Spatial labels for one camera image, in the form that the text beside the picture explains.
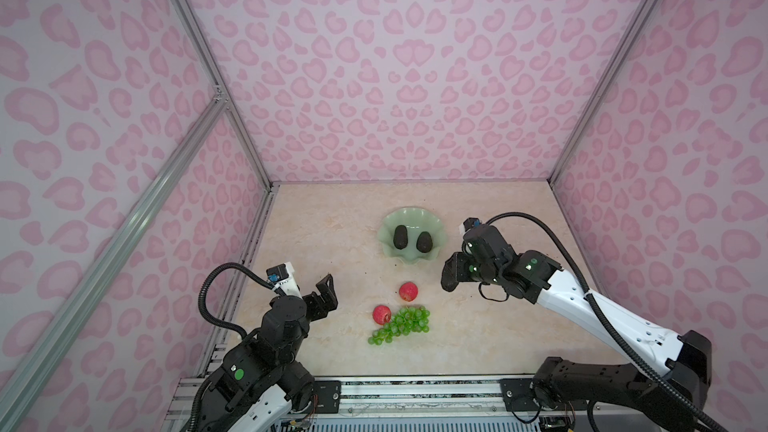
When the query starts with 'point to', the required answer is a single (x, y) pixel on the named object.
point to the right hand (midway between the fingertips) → (449, 264)
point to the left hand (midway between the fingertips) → (319, 278)
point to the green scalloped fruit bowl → (415, 219)
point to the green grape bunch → (403, 322)
